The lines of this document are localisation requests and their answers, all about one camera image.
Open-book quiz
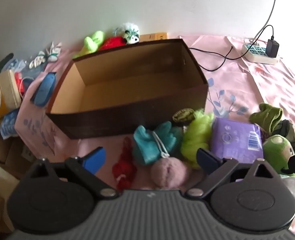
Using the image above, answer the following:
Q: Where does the blue white patterned packet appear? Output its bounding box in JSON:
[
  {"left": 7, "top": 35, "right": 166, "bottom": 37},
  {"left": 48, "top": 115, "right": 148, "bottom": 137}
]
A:
[{"left": 0, "top": 109, "right": 19, "bottom": 139}]

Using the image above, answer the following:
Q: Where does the white power strip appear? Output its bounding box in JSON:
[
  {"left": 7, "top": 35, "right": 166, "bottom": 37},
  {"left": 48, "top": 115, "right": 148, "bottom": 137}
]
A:
[{"left": 242, "top": 44, "right": 280, "bottom": 65}]

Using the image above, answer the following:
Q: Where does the clear plastic bag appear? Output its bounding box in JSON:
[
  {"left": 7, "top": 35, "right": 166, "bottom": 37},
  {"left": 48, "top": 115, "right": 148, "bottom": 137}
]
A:
[{"left": 8, "top": 59, "right": 25, "bottom": 72}]

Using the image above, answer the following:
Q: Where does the neon green plush toy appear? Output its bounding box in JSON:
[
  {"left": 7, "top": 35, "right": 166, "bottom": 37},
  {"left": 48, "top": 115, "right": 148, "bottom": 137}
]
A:
[{"left": 73, "top": 31, "right": 105, "bottom": 59}]

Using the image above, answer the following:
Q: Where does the orange flat box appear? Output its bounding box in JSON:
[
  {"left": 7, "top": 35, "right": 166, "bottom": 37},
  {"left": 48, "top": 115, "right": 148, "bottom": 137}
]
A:
[{"left": 139, "top": 32, "right": 168, "bottom": 42}]

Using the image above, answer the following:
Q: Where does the green frog plush toy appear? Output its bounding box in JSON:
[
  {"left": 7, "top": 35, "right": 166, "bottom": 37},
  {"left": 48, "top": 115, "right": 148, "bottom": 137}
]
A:
[{"left": 262, "top": 134, "right": 295, "bottom": 175}]

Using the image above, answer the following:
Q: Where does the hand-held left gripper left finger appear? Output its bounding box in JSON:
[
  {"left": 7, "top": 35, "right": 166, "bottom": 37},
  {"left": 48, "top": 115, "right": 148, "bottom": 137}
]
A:
[{"left": 35, "top": 147, "right": 121, "bottom": 199}]

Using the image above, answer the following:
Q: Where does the red packet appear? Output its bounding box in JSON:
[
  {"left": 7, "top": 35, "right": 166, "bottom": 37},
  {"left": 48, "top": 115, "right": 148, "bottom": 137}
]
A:
[{"left": 14, "top": 72, "right": 25, "bottom": 97}]

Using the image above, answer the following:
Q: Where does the purple packet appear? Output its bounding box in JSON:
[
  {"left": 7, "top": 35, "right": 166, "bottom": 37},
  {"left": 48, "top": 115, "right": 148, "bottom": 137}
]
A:
[{"left": 209, "top": 117, "right": 264, "bottom": 159}]

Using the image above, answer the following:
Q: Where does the brown cardboard box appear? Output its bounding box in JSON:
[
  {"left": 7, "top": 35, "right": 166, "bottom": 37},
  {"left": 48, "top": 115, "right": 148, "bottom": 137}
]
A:
[{"left": 46, "top": 39, "right": 209, "bottom": 140}]

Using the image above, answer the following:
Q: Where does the dark green object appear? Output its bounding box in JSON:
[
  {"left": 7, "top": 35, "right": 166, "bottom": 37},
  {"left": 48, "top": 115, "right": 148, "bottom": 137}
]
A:
[{"left": 0, "top": 53, "right": 14, "bottom": 78}]

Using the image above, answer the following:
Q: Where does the lime green mesh puff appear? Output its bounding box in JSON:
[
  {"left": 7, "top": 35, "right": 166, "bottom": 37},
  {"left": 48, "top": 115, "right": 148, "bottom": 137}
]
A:
[{"left": 180, "top": 109, "right": 215, "bottom": 169}]

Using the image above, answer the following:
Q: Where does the red knitted item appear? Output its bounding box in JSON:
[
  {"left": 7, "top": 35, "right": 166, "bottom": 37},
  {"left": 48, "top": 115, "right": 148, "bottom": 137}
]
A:
[{"left": 112, "top": 137, "right": 138, "bottom": 190}]

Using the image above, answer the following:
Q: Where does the grey cable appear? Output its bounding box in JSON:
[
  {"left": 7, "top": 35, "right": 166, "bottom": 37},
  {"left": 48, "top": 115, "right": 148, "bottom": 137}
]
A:
[{"left": 251, "top": 0, "right": 281, "bottom": 43}]

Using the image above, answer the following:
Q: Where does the blue handheld device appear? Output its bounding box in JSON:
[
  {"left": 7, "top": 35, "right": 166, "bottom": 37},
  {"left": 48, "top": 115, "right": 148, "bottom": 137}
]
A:
[{"left": 31, "top": 72, "right": 57, "bottom": 106}]

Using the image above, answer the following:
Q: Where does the red plush toy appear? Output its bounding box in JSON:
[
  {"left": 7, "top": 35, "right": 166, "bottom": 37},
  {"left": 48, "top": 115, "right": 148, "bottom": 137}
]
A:
[{"left": 98, "top": 36, "right": 127, "bottom": 52}]

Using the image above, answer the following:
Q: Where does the black charger with cable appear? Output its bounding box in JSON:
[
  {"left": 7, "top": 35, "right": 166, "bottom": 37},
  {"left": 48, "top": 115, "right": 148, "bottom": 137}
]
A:
[{"left": 189, "top": 25, "right": 275, "bottom": 72}]

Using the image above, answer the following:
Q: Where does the pink fuzzy soft toy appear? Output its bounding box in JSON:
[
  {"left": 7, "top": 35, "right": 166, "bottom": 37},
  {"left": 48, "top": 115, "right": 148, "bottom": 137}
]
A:
[{"left": 151, "top": 158, "right": 193, "bottom": 188}]

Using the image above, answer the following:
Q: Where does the pink printed bed sheet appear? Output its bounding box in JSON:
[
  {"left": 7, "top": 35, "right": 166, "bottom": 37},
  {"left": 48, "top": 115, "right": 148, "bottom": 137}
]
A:
[{"left": 14, "top": 34, "right": 295, "bottom": 235}]

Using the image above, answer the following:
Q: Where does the cardboard carton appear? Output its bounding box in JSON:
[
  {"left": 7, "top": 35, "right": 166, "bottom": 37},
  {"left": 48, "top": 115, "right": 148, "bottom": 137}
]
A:
[{"left": 0, "top": 127, "right": 37, "bottom": 233}]

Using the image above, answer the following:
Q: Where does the white panda plush toy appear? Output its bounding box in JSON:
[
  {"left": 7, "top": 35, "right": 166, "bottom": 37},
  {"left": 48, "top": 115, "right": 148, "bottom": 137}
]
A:
[{"left": 113, "top": 22, "right": 141, "bottom": 45}]

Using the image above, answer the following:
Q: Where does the white knotted glove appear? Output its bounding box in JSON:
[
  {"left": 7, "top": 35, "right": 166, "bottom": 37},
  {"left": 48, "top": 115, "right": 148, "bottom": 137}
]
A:
[
  {"left": 29, "top": 51, "right": 47, "bottom": 68},
  {"left": 46, "top": 42, "right": 63, "bottom": 62}
]

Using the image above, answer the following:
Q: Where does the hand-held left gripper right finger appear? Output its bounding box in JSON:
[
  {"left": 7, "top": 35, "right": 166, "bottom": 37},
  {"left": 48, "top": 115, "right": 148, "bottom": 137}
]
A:
[{"left": 186, "top": 148, "right": 275, "bottom": 198}]

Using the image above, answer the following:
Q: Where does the yellow carton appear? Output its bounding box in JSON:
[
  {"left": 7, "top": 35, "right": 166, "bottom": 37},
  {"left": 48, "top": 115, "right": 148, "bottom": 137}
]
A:
[{"left": 0, "top": 70, "right": 22, "bottom": 120}]

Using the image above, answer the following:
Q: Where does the white cord loop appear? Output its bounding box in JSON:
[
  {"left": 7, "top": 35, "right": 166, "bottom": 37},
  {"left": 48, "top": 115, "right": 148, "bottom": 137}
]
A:
[{"left": 20, "top": 77, "right": 35, "bottom": 98}]

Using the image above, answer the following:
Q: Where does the teal cloth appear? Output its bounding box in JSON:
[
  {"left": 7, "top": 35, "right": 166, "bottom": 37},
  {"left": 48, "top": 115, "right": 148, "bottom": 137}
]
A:
[{"left": 133, "top": 121, "right": 183, "bottom": 166}]

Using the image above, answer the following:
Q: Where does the olive green knitted sock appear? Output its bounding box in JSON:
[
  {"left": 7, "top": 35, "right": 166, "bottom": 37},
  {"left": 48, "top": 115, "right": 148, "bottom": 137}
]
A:
[{"left": 249, "top": 103, "right": 283, "bottom": 135}]

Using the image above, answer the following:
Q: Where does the grey striped sock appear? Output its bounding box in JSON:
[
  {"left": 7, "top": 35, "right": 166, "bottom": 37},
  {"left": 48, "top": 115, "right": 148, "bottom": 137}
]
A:
[{"left": 272, "top": 120, "right": 295, "bottom": 145}]

